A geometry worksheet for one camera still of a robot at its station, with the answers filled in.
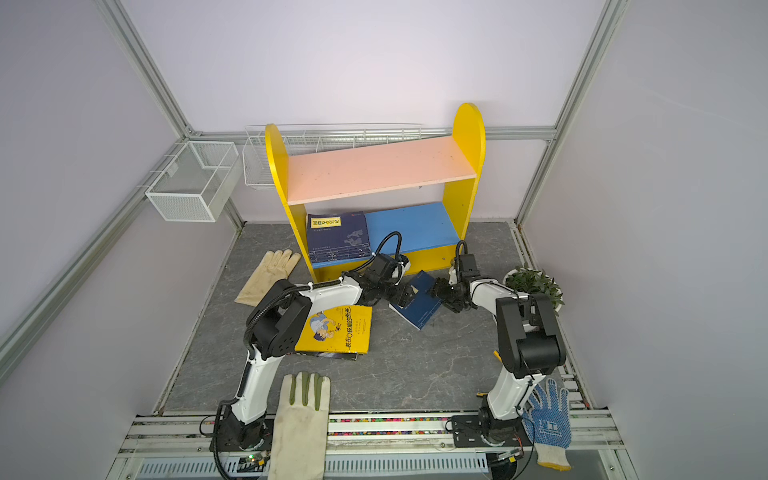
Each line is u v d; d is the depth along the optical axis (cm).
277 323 55
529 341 49
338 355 85
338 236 91
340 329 87
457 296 74
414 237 91
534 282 81
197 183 94
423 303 97
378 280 79
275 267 107
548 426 75
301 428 74
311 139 94
